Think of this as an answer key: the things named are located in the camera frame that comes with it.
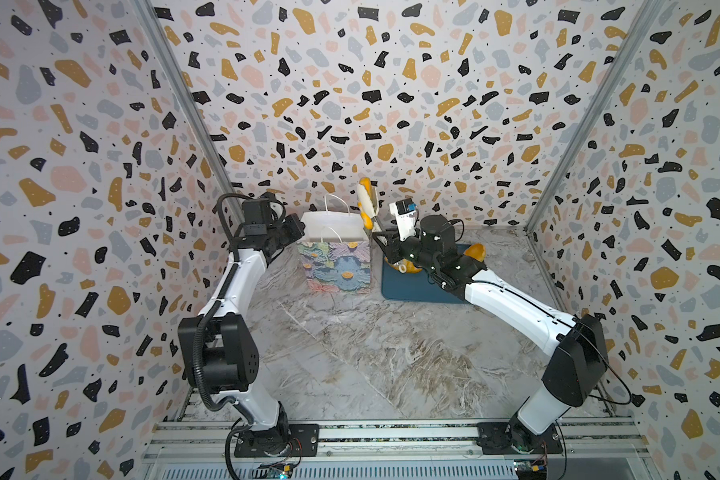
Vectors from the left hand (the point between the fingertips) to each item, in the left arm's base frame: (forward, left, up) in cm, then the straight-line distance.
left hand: (305, 217), depth 85 cm
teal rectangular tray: (-5, -28, -27) cm, 39 cm away
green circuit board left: (-57, +4, -28) cm, 63 cm away
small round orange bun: (+7, -58, -24) cm, 63 cm away
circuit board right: (-58, -57, -29) cm, 86 cm away
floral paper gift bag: (-8, -8, -4) cm, 12 cm away
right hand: (-11, -19, +7) cm, 23 cm away
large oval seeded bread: (-18, -27, +1) cm, 33 cm away
